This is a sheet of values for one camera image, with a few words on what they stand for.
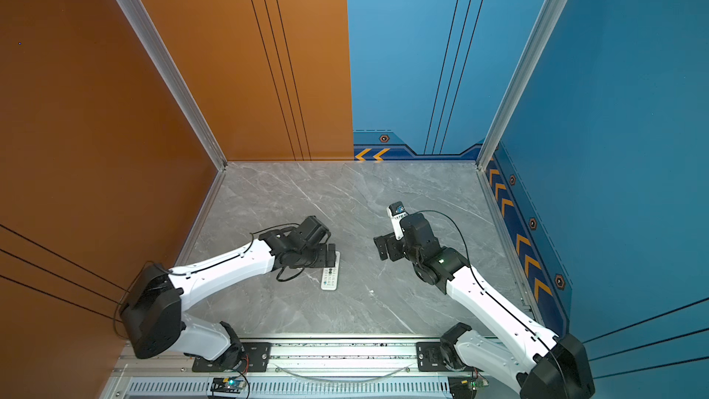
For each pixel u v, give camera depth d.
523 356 0.40
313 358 0.76
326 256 0.74
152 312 0.43
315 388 0.70
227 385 0.71
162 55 0.86
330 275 0.87
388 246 0.70
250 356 0.74
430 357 0.72
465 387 0.71
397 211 0.68
